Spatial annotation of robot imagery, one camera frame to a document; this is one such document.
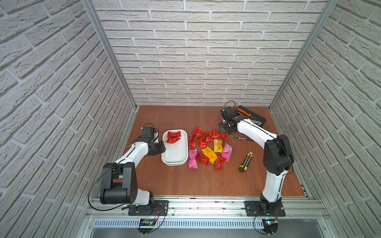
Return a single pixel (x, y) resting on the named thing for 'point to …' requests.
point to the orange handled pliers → (248, 116)
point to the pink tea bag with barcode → (227, 151)
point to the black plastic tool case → (257, 117)
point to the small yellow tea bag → (210, 154)
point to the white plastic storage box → (176, 142)
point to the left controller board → (146, 222)
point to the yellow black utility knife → (244, 166)
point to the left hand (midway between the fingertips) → (164, 146)
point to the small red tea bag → (203, 159)
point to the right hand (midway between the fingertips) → (226, 127)
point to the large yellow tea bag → (218, 145)
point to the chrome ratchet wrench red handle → (237, 138)
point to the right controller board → (270, 225)
